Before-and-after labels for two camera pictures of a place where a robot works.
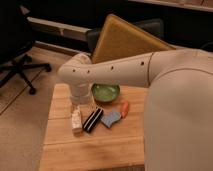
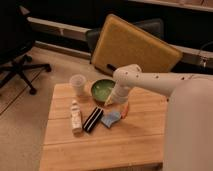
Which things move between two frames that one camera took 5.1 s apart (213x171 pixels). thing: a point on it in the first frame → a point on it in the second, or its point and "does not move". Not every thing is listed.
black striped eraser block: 92,119 does not move
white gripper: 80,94 → 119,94
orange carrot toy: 125,110 does not move
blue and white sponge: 110,118 does not move
